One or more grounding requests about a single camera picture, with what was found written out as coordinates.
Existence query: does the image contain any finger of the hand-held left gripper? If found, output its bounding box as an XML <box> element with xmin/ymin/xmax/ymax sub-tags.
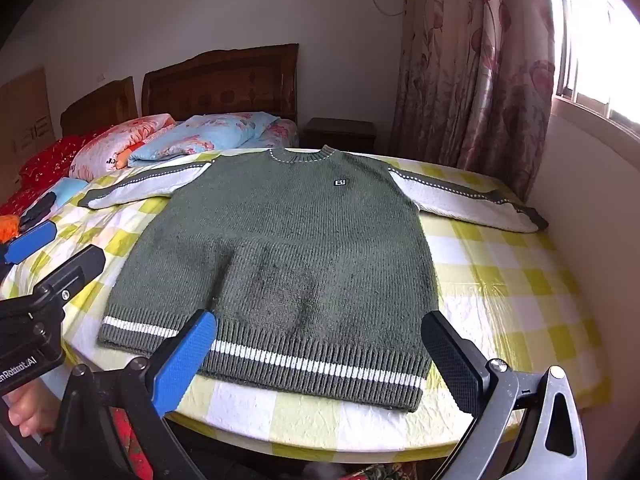
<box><xmin>31</xmin><ymin>245</ymin><xmax>107</xmax><ymax>312</ymax></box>
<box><xmin>0</xmin><ymin>191</ymin><xmax>57</xmax><ymax>266</ymax></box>

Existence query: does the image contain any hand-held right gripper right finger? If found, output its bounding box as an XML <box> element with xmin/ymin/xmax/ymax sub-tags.
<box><xmin>420</xmin><ymin>310</ymin><xmax>589</xmax><ymax>480</ymax></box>

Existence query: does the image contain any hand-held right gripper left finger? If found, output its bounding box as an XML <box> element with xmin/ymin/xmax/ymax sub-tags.
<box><xmin>52</xmin><ymin>309</ymin><xmax>219</xmax><ymax>480</ymax></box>

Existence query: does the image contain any green knit sweater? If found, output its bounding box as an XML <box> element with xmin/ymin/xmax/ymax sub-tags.
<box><xmin>77</xmin><ymin>145</ymin><xmax>551</xmax><ymax>414</ymax></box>

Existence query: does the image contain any person's left hand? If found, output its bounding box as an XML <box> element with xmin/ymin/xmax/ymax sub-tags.
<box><xmin>0</xmin><ymin>379</ymin><xmax>59</xmax><ymax>439</ymax></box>

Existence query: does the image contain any orange cloth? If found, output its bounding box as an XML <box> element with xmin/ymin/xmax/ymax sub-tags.
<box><xmin>0</xmin><ymin>214</ymin><xmax>26</xmax><ymax>244</ymax></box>

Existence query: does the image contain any light blue cloth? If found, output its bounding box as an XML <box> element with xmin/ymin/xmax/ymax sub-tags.
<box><xmin>42</xmin><ymin>177</ymin><xmax>89</xmax><ymax>209</ymax></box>

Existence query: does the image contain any yellow checked bed sheet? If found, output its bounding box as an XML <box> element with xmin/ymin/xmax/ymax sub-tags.
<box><xmin>0</xmin><ymin>152</ymin><xmax>614</xmax><ymax>464</ymax></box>

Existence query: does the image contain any red floral cloth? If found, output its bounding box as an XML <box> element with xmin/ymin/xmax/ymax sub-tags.
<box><xmin>112</xmin><ymin>405</ymin><xmax>154</xmax><ymax>480</ymax></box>

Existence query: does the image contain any pink floral quilt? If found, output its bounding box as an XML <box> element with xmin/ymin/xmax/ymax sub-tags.
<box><xmin>68</xmin><ymin>114</ymin><xmax>177</xmax><ymax>181</ymax></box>

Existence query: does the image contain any cardboard box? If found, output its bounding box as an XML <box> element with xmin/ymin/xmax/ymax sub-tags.
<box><xmin>0</xmin><ymin>66</ymin><xmax>56</xmax><ymax>206</ymax></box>

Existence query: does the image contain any small wooden headboard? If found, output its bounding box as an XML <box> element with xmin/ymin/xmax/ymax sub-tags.
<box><xmin>60</xmin><ymin>76</ymin><xmax>139</xmax><ymax>136</ymax></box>

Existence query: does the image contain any blue floral quilt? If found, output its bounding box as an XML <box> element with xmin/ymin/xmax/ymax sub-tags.
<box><xmin>127</xmin><ymin>111</ymin><xmax>281</xmax><ymax>167</ymax></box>

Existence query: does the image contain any large wooden headboard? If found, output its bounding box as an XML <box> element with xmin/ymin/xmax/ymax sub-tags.
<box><xmin>141</xmin><ymin>43</ymin><xmax>300</xmax><ymax>126</ymax></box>

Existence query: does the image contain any pink floral pillow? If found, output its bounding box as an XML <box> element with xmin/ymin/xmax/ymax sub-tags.
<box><xmin>260</xmin><ymin>118</ymin><xmax>300</xmax><ymax>149</ymax></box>

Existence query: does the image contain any dark wooden nightstand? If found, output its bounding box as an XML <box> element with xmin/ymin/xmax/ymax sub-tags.
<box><xmin>303</xmin><ymin>117</ymin><xmax>377</xmax><ymax>155</ymax></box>

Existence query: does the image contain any floral curtain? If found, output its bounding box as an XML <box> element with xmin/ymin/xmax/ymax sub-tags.
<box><xmin>390</xmin><ymin>0</ymin><xmax>564</xmax><ymax>202</ymax></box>

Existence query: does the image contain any window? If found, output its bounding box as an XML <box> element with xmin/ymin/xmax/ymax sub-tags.
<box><xmin>552</xmin><ymin>0</ymin><xmax>640</xmax><ymax>141</ymax></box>

